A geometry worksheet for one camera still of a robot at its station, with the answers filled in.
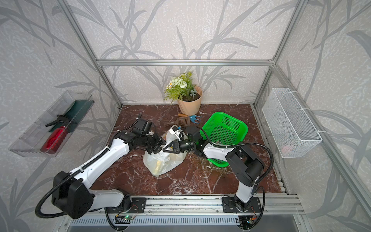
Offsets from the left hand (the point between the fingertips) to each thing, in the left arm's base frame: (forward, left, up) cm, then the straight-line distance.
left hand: (168, 144), depth 78 cm
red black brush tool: (-8, +44, +18) cm, 48 cm away
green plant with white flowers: (+35, -5, +12) cm, 37 cm away
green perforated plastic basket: (+22, -36, -16) cm, 45 cm away
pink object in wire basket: (-5, -60, +6) cm, 60 cm away
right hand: (-4, +2, 0) cm, 4 cm away
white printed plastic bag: (-7, +4, -7) cm, 11 cm away
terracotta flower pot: (+33, -12, -3) cm, 36 cm away
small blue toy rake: (+32, -13, -17) cm, 39 cm away
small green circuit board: (-31, +18, -17) cm, 40 cm away
